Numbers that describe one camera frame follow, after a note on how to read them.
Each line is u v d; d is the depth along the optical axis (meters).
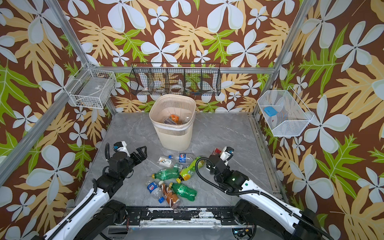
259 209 0.59
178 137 0.87
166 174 0.84
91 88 0.84
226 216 0.75
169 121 0.91
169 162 0.88
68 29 0.75
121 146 0.69
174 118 0.99
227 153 0.68
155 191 0.81
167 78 0.98
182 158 0.90
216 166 0.56
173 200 0.74
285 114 0.84
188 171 0.84
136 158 0.70
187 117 0.89
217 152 0.78
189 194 0.77
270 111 0.86
